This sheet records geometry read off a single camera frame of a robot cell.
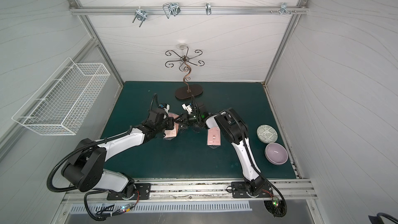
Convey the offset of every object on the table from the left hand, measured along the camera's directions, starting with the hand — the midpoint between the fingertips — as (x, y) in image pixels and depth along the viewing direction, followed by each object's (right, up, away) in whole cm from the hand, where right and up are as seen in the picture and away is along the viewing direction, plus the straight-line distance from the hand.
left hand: (175, 120), depth 89 cm
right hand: (-2, -1, +5) cm, 5 cm away
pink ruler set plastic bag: (-1, -7, -3) cm, 7 cm away
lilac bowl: (+57, -18, -4) cm, 60 cm away
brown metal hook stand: (+6, +18, +25) cm, 32 cm away
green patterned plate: (+55, -9, +4) cm, 56 cm away
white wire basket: (-48, +10, -20) cm, 53 cm away
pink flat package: (+23, -10, +4) cm, 25 cm away
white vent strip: (-31, -38, -19) cm, 53 cm away
